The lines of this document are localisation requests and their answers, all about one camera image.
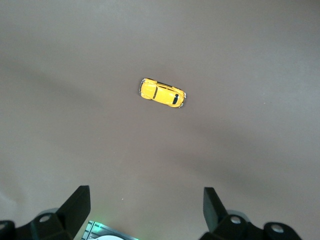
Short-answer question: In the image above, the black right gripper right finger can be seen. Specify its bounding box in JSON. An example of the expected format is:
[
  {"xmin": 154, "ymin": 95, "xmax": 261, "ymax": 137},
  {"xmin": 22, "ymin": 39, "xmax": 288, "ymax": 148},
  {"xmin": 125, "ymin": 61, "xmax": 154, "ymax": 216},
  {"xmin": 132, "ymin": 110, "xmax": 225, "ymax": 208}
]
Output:
[{"xmin": 202, "ymin": 186, "xmax": 301, "ymax": 240}]

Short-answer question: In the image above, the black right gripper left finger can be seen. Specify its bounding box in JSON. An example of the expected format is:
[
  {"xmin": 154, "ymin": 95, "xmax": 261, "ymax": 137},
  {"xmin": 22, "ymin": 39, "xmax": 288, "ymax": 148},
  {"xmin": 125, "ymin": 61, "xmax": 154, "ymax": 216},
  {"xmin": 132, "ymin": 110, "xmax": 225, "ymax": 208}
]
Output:
[{"xmin": 0, "ymin": 185, "xmax": 91, "ymax": 240}]

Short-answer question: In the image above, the yellow beetle toy car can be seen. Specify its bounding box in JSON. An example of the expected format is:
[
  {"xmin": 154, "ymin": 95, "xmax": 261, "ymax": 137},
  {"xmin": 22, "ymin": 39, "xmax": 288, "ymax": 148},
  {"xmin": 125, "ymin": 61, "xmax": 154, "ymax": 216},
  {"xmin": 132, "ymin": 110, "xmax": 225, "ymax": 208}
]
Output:
[{"xmin": 137, "ymin": 77, "xmax": 188, "ymax": 109}]

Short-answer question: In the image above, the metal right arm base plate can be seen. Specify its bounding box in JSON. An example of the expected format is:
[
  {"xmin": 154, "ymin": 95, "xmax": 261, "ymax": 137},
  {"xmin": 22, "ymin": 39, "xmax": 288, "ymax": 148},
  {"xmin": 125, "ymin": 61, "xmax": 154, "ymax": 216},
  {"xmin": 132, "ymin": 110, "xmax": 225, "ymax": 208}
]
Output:
[{"xmin": 81, "ymin": 219, "xmax": 145, "ymax": 240}]

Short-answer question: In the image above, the brown table cover sheet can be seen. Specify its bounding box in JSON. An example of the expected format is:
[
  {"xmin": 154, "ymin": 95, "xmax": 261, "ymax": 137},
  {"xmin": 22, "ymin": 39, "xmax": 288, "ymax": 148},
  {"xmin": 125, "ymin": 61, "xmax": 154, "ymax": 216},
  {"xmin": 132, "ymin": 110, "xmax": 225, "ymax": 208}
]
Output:
[{"xmin": 0, "ymin": 0, "xmax": 320, "ymax": 240}]

